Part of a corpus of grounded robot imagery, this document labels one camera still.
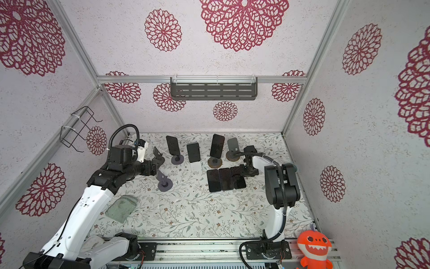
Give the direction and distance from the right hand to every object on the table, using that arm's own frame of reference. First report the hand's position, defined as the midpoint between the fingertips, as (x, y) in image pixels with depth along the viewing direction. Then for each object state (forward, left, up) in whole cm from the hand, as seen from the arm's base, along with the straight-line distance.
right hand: (246, 171), depth 100 cm
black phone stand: (+5, +53, +4) cm, 54 cm away
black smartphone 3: (+11, +18, +10) cm, 23 cm away
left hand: (-12, +47, +23) cm, 53 cm away
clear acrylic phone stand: (+3, +31, 0) cm, 31 cm away
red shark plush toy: (-40, -23, +7) cm, 47 cm away
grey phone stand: (-12, +46, +4) cm, 47 cm away
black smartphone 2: (+8, +43, +13) cm, 46 cm away
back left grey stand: (+7, +43, +1) cm, 44 cm away
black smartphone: (-9, +19, +3) cm, 21 cm away
